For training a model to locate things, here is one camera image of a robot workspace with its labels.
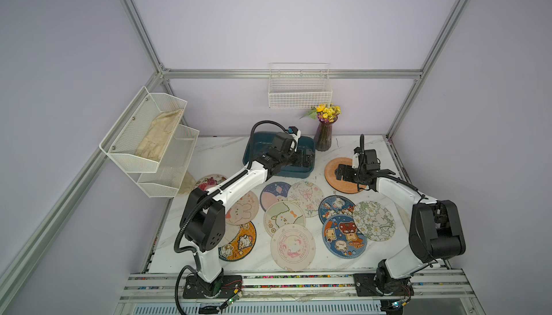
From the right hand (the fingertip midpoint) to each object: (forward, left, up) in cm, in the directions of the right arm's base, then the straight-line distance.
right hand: (339, 172), depth 94 cm
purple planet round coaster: (-4, +30, -9) cm, 31 cm away
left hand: (0, +17, +11) cm, 20 cm away
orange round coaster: (-1, -2, -9) cm, 10 cm away
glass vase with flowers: (+23, +4, +14) cm, 27 cm away
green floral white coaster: (-18, -13, -10) cm, 25 cm away
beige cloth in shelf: (+4, +72, +22) cm, 76 cm away
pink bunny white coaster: (-29, +22, -9) cm, 37 cm away
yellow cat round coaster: (-28, +42, -9) cm, 51 cm away
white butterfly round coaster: (-7, +14, -8) cm, 17 cm away
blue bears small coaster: (-11, +2, -9) cm, 15 cm away
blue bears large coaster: (-26, +2, -9) cm, 27 cm away
